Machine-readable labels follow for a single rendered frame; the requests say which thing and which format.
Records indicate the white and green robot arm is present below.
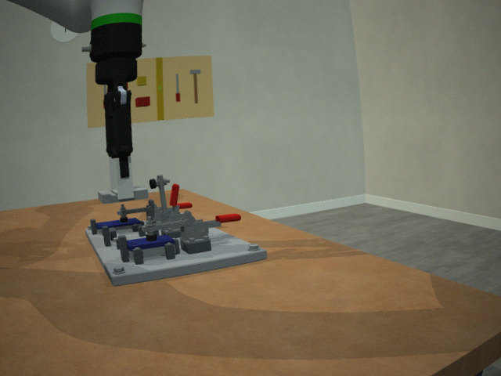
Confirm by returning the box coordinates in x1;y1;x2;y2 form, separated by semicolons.
7;0;146;63

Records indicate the grey toggle clamp with red handle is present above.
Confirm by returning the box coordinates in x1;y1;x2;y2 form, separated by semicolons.
117;200;193;224
142;211;241;255

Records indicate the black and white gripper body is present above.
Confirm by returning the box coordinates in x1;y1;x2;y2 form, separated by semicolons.
96;57;137;111

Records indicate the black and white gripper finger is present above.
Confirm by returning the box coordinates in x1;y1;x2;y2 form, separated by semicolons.
106;86;134;200
104;95;117;190

